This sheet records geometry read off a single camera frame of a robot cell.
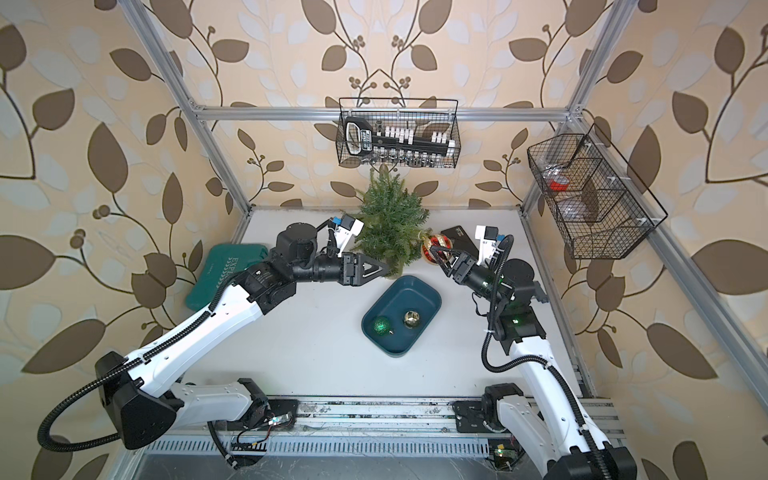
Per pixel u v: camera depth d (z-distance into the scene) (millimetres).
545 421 441
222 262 992
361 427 738
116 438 435
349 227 615
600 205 753
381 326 849
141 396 388
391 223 730
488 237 631
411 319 865
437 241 666
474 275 620
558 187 824
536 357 489
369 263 602
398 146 845
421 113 907
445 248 662
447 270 653
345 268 577
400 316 909
